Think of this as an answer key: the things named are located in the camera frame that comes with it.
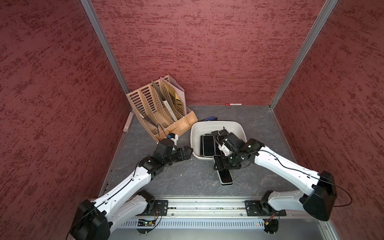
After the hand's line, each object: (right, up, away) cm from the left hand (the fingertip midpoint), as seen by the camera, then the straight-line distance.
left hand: (186, 154), depth 80 cm
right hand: (+18, -7, -5) cm, 20 cm away
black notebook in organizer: (-31, +19, +30) cm, 47 cm away
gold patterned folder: (-8, +35, +10) cm, 37 cm away
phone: (+14, 0, +18) cm, 23 cm away
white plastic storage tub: (+8, +13, +27) cm, 31 cm away
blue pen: (+16, +20, +30) cm, 40 cm away
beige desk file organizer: (-24, +26, +34) cm, 48 cm away
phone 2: (+17, +4, -5) cm, 18 cm away
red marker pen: (+37, +32, +43) cm, 65 cm away
